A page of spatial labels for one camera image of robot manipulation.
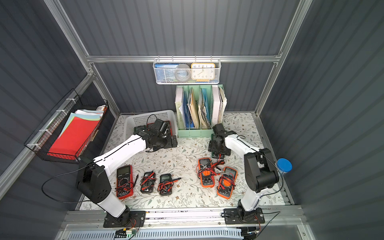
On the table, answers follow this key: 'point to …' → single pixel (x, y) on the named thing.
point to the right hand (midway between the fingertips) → (220, 149)
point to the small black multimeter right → (165, 187)
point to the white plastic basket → (132, 119)
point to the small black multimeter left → (147, 182)
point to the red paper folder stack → (78, 130)
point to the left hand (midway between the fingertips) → (170, 143)
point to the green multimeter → (214, 155)
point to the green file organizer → (199, 108)
